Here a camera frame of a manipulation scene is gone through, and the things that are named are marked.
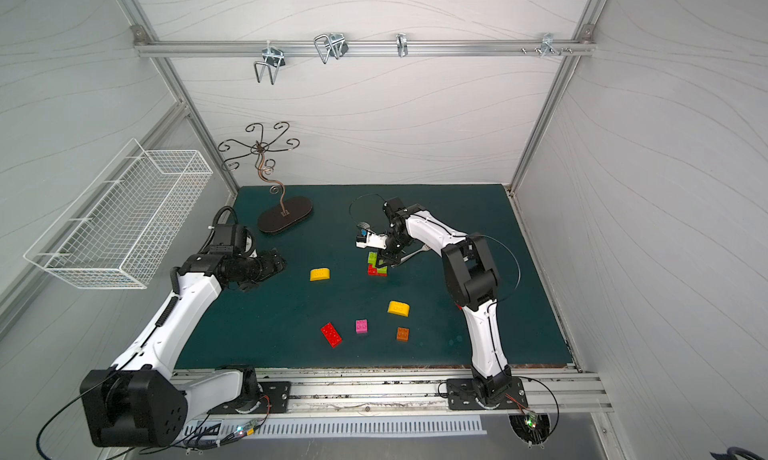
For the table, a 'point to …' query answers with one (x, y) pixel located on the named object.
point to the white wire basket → (115, 233)
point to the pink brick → (361, 326)
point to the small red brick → (372, 271)
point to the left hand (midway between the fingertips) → (276, 268)
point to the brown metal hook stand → (272, 221)
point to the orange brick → (403, 334)
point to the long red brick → (331, 335)
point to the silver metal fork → (425, 248)
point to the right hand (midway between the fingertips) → (382, 255)
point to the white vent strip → (350, 427)
